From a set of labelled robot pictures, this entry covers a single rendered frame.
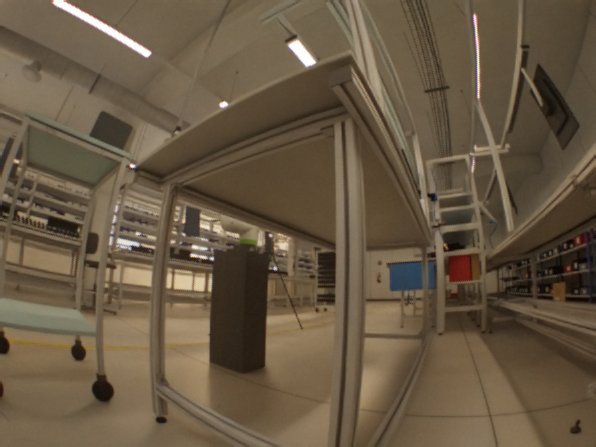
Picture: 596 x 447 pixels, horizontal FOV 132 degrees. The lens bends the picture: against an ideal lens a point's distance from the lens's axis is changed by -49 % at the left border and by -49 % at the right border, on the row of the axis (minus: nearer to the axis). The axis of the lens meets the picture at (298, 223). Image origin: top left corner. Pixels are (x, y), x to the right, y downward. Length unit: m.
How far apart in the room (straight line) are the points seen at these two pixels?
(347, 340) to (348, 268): 0.13
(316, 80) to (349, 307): 0.45
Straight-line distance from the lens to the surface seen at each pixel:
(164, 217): 0.98
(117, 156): 1.23
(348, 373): 0.48
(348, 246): 0.48
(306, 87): 0.58
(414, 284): 3.30
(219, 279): 1.80
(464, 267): 3.33
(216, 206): 1.25
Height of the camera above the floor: 0.57
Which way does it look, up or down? 15 degrees up
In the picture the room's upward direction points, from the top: 2 degrees clockwise
